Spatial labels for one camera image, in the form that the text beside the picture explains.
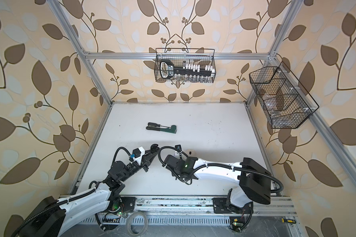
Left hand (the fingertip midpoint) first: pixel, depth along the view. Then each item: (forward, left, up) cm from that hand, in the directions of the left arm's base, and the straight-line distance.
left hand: (152, 149), depth 75 cm
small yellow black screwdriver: (-28, -66, -16) cm, 74 cm away
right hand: (-4, -12, -12) cm, 18 cm away
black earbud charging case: (+1, -1, 0) cm, 1 cm away
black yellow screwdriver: (+28, +5, -16) cm, 33 cm away
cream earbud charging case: (+6, -20, -16) cm, 27 cm away
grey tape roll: (-29, +9, -15) cm, 34 cm away
